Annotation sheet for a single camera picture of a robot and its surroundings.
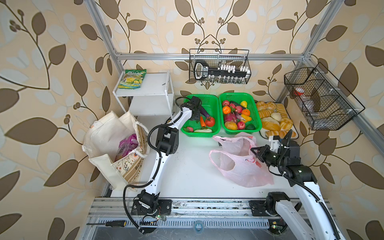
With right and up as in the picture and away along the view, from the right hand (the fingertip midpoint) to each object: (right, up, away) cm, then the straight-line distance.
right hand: (251, 150), depth 74 cm
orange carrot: (-23, +13, +31) cm, 41 cm away
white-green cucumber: (-24, +8, +25) cm, 35 cm away
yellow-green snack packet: (-64, +39, +10) cm, 76 cm away
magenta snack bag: (-68, +1, +10) cm, 69 cm away
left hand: (-29, +19, +33) cm, 48 cm away
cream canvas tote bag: (-79, +3, +6) cm, 80 cm away
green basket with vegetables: (-22, +10, +30) cm, 39 cm away
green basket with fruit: (+4, +20, +35) cm, 40 cm away
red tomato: (-19, +14, +28) cm, 36 cm away
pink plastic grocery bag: (-6, -6, -4) cm, 9 cm away
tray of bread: (+28, +15, +30) cm, 44 cm away
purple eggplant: (-22, +21, +38) cm, 49 cm away
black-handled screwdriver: (-67, -33, -6) cm, 75 cm away
